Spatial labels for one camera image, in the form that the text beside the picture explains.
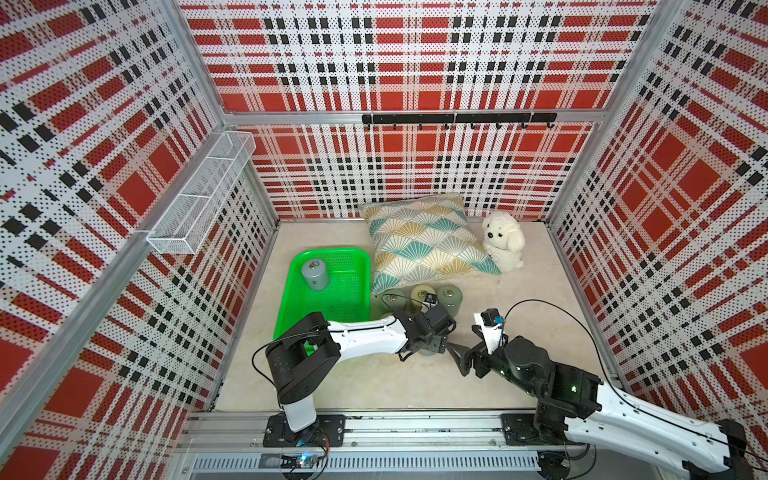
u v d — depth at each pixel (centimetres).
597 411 49
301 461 69
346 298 99
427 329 66
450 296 90
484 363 62
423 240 94
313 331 49
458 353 67
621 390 82
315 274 96
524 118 88
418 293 89
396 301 88
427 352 86
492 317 60
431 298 79
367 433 75
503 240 93
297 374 45
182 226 69
